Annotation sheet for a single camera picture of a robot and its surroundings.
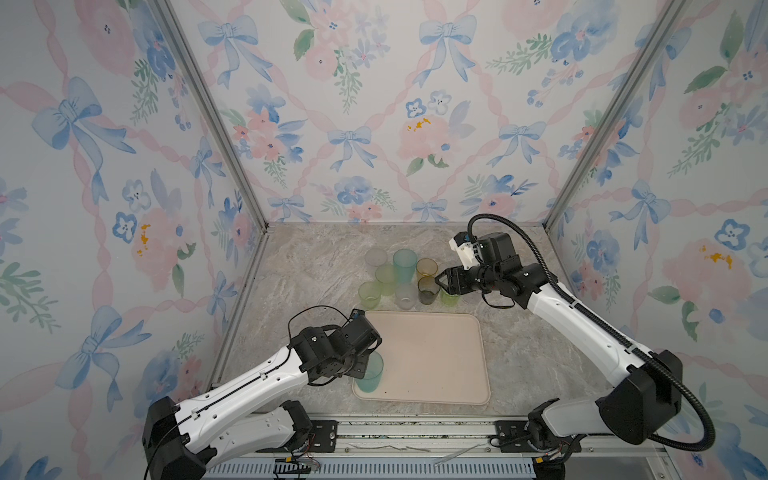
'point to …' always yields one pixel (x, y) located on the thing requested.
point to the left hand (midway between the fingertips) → (360, 359)
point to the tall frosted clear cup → (375, 257)
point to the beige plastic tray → (430, 357)
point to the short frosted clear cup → (406, 296)
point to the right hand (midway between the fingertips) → (443, 275)
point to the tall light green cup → (386, 274)
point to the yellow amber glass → (427, 266)
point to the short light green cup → (370, 294)
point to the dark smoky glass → (428, 290)
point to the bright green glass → (448, 299)
